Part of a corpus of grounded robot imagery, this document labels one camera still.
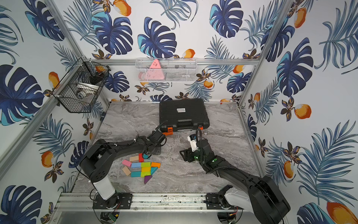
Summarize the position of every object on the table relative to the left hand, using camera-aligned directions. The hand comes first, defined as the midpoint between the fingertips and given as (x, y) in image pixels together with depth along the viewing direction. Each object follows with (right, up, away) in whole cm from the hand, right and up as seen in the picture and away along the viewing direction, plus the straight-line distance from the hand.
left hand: (156, 148), depth 93 cm
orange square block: (0, -9, -5) cm, 10 cm away
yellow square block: (-5, -11, -7) cm, 14 cm away
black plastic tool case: (+19, +23, +14) cm, 33 cm away
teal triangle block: (-3, -1, -16) cm, 17 cm away
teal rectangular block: (-11, -14, -8) cm, 20 cm away
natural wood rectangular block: (-13, -5, -4) cm, 15 cm away
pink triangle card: (-1, +50, -2) cm, 50 cm away
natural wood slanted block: (-17, -12, -8) cm, 22 cm away
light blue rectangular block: (-11, -9, -6) cm, 16 cm away
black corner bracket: (-47, +22, +20) cm, 55 cm away
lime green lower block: (-6, -13, -9) cm, 17 cm away
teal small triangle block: (0, -11, -9) cm, 14 cm away
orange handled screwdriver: (+8, +10, +8) cm, 15 cm away
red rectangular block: (-9, -6, -4) cm, 11 cm away
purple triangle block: (-4, -15, -11) cm, 19 cm away
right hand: (+19, +1, -8) cm, 20 cm away
